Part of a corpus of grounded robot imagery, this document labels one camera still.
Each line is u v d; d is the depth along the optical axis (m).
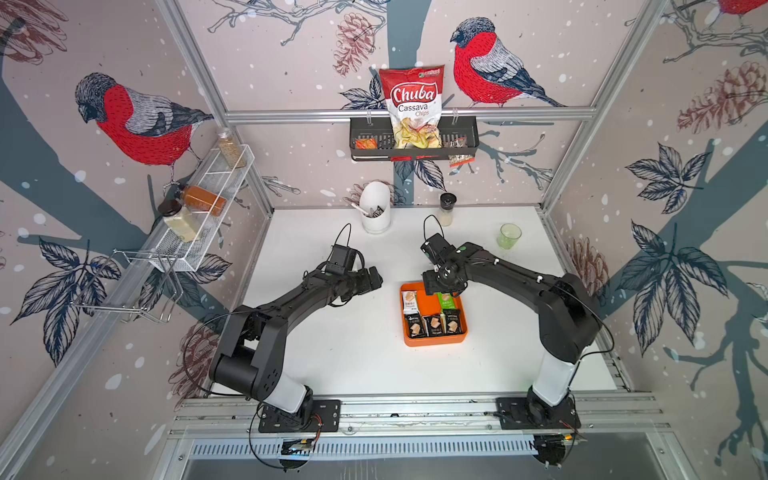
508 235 1.08
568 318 0.48
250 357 0.44
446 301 0.93
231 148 0.85
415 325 0.86
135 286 0.59
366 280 0.81
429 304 0.93
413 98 0.81
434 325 0.86
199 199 0.72
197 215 0.70
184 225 0.67
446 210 1.10
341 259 0.72
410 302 0.92
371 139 0.93
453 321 0.87
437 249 0.72
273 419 0.72
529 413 0.66
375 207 1.14
